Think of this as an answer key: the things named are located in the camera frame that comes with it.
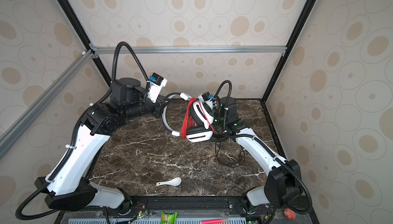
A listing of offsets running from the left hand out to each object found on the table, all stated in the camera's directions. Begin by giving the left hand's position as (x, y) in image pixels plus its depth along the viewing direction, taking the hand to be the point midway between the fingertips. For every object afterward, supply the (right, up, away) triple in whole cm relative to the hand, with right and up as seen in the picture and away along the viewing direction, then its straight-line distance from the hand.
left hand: (173, 99), depth 58 cm
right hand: (+6, -6, +15) cm, 17 cm away
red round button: (+51, -51, +11) cm, 73 cm away
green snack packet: (-4, -53, +11) cm, 54 cm away
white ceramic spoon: (-3, -42, +23) cm, 48 cm away
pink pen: (+17, -55, +12) cm, 59 cm away
